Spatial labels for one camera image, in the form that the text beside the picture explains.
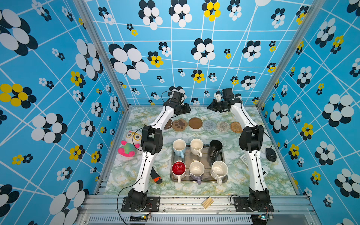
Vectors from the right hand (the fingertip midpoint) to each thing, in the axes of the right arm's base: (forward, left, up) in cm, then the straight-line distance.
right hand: (209, 106), depth 103 cm
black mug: (-29, -2, -10) cm, 31 cm away
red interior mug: (-43, +22, -12) cm, 50 cm away
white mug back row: (-28, +10, -11) cm, 31 cm away
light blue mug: (-29, +22, -8) cm, 37 cm away
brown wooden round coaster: (-6, +10, -13) cm, 17 cm away
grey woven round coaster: (-8, 0, -12) cm, 15 cm away
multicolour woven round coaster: (-10, -11, -12) cm, 19 cm away
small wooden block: (-60, +6, -13) cm, 62 cm away
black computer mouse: (-33, -37, -11) cm, 51 cm away
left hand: (-1, +15, -1) cm, 15 cm away
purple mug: (-43, +11, -12) cm, 46 cm away
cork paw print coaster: (-8, +22, -13) cm, 27 cm away
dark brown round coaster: (-9, +31, -11) cm, 34 cm away
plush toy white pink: (-29, +54, -8) cm, 61 cm away
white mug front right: (-43, -3, -12) cm, 44 cm away
